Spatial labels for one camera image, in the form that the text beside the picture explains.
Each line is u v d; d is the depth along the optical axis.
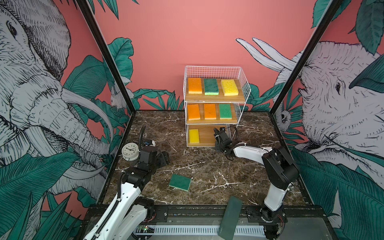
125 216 0.56
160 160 0.69
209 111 0.84
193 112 0.86
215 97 0.70
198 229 0.70
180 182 0.84
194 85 0.73
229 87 0.73
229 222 0.72
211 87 0.72
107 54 0.86
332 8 0.69
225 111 0.84
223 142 0.75
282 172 0.48
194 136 1.03
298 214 0.76
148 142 0.69
